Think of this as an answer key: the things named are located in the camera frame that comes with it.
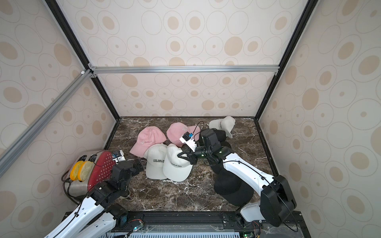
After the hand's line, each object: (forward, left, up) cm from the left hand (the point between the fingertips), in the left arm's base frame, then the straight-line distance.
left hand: (137, 160), depth 77 cm
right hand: (-1, -22, +5) cm, 22 cm away
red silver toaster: (-2, +18, -1) cm, 18 cm away
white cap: (+34, -53, -8) cm, 63 cm away
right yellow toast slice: (-7, +23, +2) cm, 24 cm away
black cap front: (-10, -52, -13) cm, 55 cm away
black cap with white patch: (-11, -39, +16) cm, 44 cm away
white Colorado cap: (+9, -7, -9) cm, 14 cm away
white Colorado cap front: (-2, -21, -5) cm, 21 cm away
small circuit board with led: (-27, -4, -15) cm, 31 cm away
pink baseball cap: (+25, +3, -12) cm, 28 cm away
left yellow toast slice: (-8, +27, +3) cm, 28 cm away
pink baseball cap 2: (+29, -17, -9) cm, 35 cm away
